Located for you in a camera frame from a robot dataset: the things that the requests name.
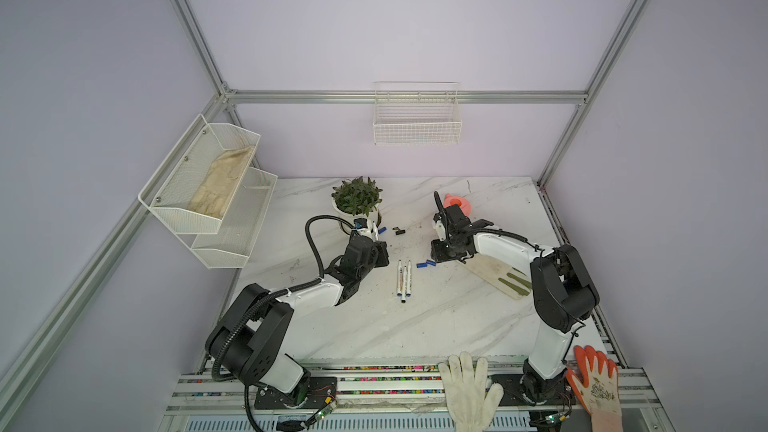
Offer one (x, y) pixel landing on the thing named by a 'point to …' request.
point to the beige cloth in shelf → (220, 181)
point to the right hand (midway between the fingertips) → (434, 253)
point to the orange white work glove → (596, 378)
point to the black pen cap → (398, 231)
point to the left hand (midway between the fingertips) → (384, 245)
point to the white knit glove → (465, 387)
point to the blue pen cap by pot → (381, 230)
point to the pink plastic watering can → (465, 206)
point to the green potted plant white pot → (356, 199)
